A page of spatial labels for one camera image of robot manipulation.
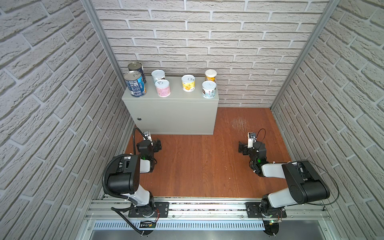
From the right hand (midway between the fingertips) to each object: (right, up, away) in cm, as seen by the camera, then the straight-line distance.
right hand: (247, 139), depth 93 cm
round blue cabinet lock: (-69, +13, -3) cm, 70 cm away
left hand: (-63, +1, 0) cm, 63 cm away
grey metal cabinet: (-41, +17, -9) cm, 45 cm away
